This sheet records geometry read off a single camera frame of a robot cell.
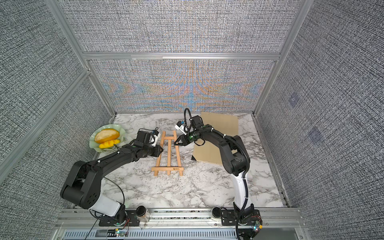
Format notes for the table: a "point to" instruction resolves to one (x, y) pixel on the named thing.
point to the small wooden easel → (168, 168)
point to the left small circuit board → (116, 233)
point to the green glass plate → (95, 145)
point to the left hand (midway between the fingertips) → (164, 148)
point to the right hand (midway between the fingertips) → (176, 140)
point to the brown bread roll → (106, 135)
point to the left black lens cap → (140, 210)
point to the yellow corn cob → (108, 144)
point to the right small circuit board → (257, 226)
